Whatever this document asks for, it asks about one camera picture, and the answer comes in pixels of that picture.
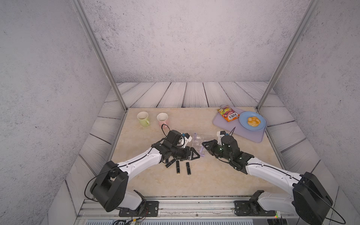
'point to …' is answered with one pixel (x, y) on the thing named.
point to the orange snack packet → (228, 114)
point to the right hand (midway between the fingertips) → (202, 144)
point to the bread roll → (253, 121)
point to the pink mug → (162, 118)
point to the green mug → (143, 116)
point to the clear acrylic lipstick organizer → (197, 140)
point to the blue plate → (243, 118)
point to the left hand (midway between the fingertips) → (198, 158)
